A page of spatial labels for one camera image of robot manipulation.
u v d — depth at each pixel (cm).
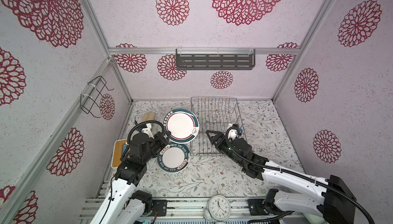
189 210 73
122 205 44
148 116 106
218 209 70
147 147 55
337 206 40
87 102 73
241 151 55
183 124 76
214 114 109
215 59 97
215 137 66
